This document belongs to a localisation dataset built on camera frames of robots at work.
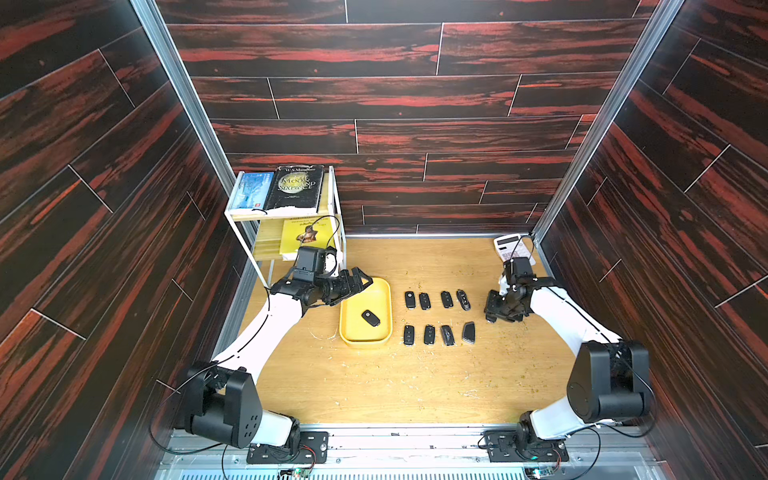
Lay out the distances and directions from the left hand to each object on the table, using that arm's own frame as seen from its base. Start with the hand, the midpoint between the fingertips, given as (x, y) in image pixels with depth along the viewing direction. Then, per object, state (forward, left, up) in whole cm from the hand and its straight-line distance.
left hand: (365, 285), depth 82 cm
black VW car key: (0, -1, -18) cm, 18 cm away
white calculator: (+33, -55, -18) cm, 67 cm away
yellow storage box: (-4, +4, -19) cm, 20 cm away
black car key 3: (+9, -27, -19) cm, 34 cm away
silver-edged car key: (-6, -25, -18) cm, 31 cm away
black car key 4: (-5, -13, -19) cm, 24 cm away
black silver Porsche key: (+9, -32, -19) cm, 38 cm away
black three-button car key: (-5, -20, -19) cm, 28 cm away
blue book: (+23, +34, +15) cm, 43 cm away
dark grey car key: (-4, -32, -19) cm, 38 cm away
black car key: (+8, -14, -19) cm, 25 cm away
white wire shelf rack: (+25, +39, -4) cm, 46 cm away
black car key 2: (+7, -19, -19) cm, 28 cm away
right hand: (0, -40, -12) cm, 42 cm away
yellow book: (+21, +18, 0) cm, 28 cm away
